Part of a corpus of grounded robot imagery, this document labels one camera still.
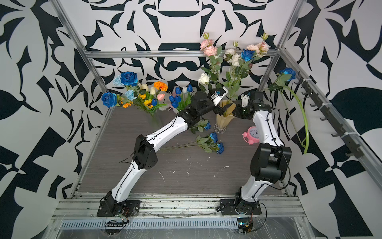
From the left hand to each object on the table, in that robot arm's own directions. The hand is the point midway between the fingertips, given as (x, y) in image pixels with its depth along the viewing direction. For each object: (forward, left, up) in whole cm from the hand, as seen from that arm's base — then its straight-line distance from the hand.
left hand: (224, 91), depth 79 cm
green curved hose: (-28, -32, -5) cm, 43 cm away
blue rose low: (-16, +2, -29) cm, 34 cm away
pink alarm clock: (-9, -21, -31) cm, 38 cm away
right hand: (-1, -8, -12) cm, 15 cm away
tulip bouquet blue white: (+1, +23, -7) cm, 24 cm away
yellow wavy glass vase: (-5, -1, -19) cm, 19 cm away
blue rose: (-10, +4, -30) cm, 32 cm away
